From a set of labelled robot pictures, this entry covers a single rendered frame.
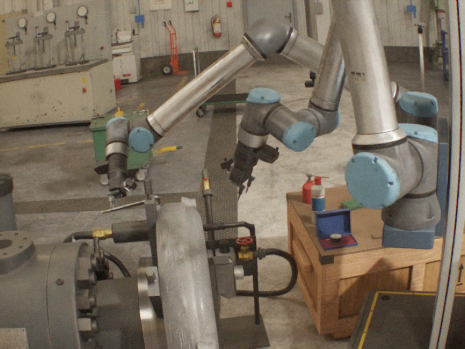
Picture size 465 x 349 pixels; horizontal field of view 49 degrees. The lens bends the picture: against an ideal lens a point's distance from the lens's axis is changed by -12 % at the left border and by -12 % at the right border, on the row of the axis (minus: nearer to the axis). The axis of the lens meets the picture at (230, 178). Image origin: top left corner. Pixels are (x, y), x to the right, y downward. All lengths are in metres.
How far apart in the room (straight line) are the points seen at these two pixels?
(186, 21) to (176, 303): 10.99
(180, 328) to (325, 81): 0.78
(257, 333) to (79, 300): 1.36
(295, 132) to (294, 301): 1.58
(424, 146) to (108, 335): 1.02
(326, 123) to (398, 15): 11.12
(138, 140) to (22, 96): 6.13
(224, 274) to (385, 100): 0.70
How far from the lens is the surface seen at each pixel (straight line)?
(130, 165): 4.97
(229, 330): 2.77
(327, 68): 1.59
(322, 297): 2.52
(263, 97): 1.60
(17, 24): 8.67
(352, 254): 2.45
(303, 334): 2.72
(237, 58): 1.88
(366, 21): 1.35
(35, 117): 7.96
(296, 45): 2.02
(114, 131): 2.10
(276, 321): 2.83
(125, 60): 10.99
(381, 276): 2.59
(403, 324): 2.20
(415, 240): 1.58
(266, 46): 1.87
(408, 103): 1.97
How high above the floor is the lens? 1.56
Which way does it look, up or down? 19 degrees down
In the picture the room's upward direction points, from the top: 4 degrees counter-clockwise
